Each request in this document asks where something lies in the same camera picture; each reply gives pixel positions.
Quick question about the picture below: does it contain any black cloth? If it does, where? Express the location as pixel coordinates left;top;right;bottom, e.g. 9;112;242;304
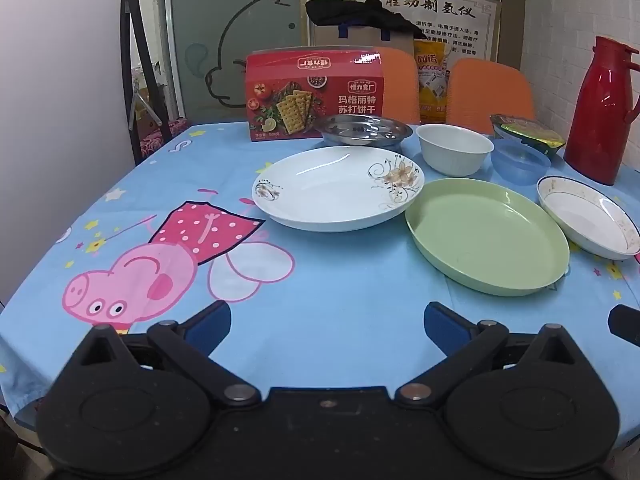
305;0;434;41

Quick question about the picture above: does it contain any black metal stand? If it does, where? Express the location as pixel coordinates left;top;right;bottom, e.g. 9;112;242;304
119;0;176;166

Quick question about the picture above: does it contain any orange chair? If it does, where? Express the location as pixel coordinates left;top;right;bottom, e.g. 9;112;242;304
445;57;536;136
372;46;421;125

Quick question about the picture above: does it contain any stainless steel plate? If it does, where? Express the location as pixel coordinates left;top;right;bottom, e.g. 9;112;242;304
312;114;414;149

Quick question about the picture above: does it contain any green instant noodle cup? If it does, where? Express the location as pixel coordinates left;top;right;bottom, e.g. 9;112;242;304
490;114;566;159

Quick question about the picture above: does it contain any red cracker box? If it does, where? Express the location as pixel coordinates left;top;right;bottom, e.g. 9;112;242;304
245;49;385;143

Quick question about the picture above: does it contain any blue cartoon tablecloth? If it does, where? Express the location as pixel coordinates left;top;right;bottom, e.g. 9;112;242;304
0;120;640;456

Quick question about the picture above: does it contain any cardboard box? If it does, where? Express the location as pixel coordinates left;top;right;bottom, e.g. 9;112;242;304
134;87;167;137

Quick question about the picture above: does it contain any small white gold-rimmed plate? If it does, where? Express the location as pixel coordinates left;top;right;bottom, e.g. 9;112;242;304
536;175;640;261

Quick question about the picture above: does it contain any glass door with pig drawing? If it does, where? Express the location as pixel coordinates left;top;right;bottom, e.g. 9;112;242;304
165;0;309;122

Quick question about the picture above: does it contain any red patterned stool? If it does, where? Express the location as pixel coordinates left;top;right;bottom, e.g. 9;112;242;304
137;117;190;162

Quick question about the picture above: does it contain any white floral plate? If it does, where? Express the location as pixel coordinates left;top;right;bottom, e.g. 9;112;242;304
251;146;426;233

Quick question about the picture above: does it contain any yellow snack bag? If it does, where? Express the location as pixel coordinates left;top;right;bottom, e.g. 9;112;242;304
413;39;457;125

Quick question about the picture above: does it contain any white bowl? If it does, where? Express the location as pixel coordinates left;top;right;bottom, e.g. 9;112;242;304
415;123;495;177

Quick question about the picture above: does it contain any red thermos jug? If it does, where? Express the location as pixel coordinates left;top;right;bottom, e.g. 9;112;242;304
564;36;640;187

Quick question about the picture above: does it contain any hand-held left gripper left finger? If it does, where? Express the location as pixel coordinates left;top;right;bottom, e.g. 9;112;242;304
64;301;262;407

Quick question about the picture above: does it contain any white wall poster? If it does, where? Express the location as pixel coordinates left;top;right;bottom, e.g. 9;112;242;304
307;0;502;61

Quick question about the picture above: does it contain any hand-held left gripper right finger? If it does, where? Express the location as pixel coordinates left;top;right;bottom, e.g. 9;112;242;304
395;301;584;406

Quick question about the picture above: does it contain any blue transparent bowl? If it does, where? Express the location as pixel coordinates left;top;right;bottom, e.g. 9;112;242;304
490;139;551;185

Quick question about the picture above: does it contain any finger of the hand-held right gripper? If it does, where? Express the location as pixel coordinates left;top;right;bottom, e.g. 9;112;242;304
607;304;640;349

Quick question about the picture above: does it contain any green plate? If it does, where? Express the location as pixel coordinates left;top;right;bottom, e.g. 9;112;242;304
404;178;571;297

